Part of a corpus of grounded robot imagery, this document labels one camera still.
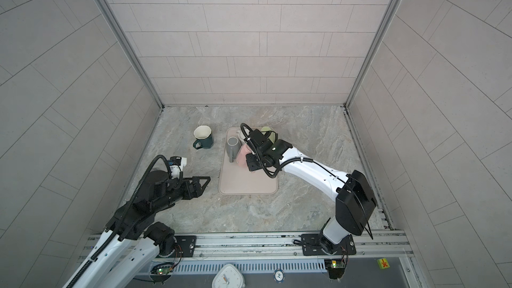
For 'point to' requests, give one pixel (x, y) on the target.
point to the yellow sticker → (383, 263)
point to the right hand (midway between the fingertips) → (250, 164)
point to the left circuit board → (164, 269)
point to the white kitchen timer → (228, 276)
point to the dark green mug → (203, 134)
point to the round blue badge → (278, 275)
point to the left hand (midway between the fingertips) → (209, 179)
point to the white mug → (241, 137)
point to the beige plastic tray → (234, 180)
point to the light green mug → (272, 136)
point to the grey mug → (232, 147)
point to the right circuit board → (335, 267)
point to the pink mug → (240, 159)
